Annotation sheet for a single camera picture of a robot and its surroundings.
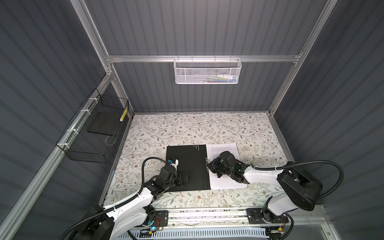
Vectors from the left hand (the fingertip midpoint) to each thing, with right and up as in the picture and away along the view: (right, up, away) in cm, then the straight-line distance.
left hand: (184, 176), depth 85 cm
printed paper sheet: (+18, +12, +14) cm, 26 cm away
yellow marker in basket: (-33, +35, -4) cm, 48 cm away
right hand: (+12, +6, +1) cm, 14 cm away
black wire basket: (-45, +23, -13) cm, 53 cm away
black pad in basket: (-41, +30, -7) cm, 51 cm away
